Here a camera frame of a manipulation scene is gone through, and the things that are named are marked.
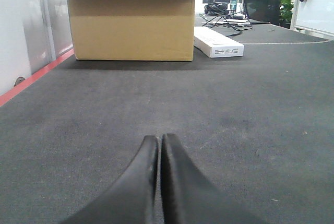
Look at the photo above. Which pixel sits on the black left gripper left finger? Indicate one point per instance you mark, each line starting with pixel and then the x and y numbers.
pixel 135 187

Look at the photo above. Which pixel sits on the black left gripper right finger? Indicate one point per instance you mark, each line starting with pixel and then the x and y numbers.
pixel 182 187

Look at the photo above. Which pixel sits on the grey belt conveyor red edge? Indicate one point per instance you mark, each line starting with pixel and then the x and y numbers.
pixel 235 104

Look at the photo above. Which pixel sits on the long white carton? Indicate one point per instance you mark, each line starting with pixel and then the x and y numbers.
pixel 216 41

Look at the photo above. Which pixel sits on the large cardboard box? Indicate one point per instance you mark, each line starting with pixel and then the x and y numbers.
pixel 130 33

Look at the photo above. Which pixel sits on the teal bottle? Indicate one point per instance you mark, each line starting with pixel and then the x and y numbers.
pixel 234 4

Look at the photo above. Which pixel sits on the black office chair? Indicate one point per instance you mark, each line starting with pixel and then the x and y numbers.
pixel 261 7

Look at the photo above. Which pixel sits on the whiteboard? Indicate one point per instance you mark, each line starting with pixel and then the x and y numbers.
pixel 318 4

